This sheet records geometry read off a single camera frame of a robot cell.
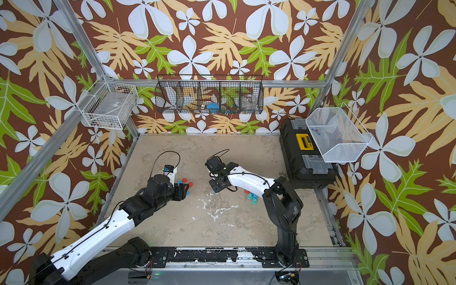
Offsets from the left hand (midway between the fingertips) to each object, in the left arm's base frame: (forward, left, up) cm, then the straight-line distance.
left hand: (185, 183), depth 80 cm
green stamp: (0, -31, -14) cm, 34 cm away
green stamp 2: (-3, -33, -14) cm, 36 cm away
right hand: (+5, -14, -10) cm, 18 cm away
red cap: (+10, +5, -16) cm, 19 cm away
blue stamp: (0, -34, -14) cm, 37 cm away
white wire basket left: (+33, +40, +18) cm, 55 cm away
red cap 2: (+8, +1, -15) cm, 17 cm away
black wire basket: (+48, -9, +15) cm, 51 cm away
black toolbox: (+14, -57, +2) cm, 59 cm away
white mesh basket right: (+20, -73, +11) cm, 76 cm away
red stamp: (+3, -30, -15) cm, 33 cm away
